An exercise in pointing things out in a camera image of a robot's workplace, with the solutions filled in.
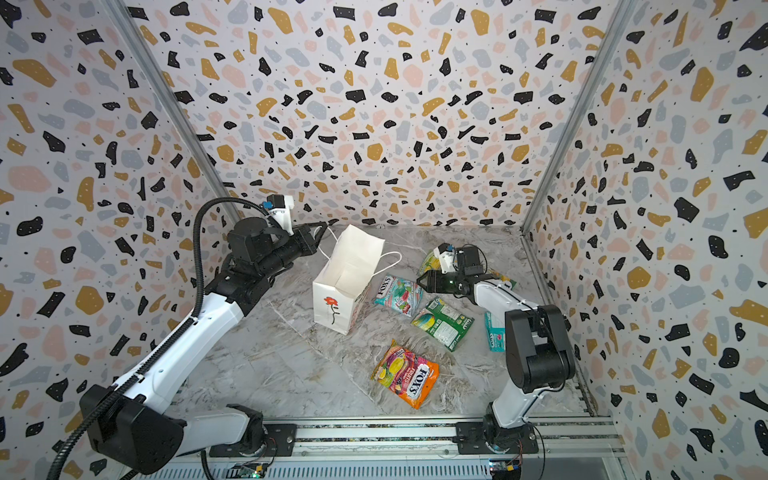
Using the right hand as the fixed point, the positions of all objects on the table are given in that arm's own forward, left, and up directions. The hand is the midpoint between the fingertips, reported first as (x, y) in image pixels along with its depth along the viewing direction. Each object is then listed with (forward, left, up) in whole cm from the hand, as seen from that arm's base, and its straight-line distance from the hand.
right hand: (420, 275), depth 92 cm
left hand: (-3, +23, +26) cm, 35 cm away
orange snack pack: (-27, +4, -10) cm, 29 cm away
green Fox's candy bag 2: (-11, -8, -10) cm, 16 cm away
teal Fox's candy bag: (-14, -23, -11) cm, 29 cm away
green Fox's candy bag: (+12, -4, -9) cm, 16 cm away
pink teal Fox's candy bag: (-1, +7, -9) cm, 11 cm away
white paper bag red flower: (+5, +21, 0) cm, 22 cm away
